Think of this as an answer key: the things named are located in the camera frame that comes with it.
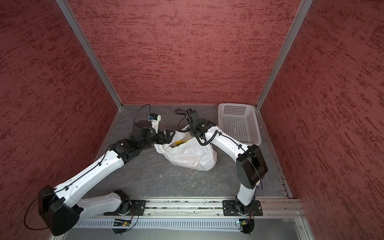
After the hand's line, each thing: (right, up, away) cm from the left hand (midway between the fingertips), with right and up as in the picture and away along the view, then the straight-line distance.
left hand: (167, 134), depth 77 cm
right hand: (+16, +3, +11) cm, 20 cm away
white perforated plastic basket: (+49, +6, +33) cm, 59 cm away
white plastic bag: (+13, -12, +6) cm, 19 cm away
